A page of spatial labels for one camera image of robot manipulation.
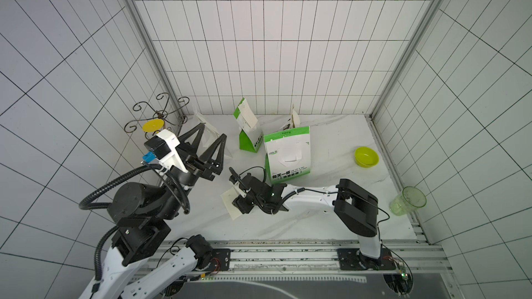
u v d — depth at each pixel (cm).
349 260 73
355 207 50
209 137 90
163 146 34
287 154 82
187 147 45
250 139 95
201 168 40
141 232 38
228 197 88
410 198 88
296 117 95
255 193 64
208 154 40
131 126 74
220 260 73
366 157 101
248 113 95
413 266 73
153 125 74
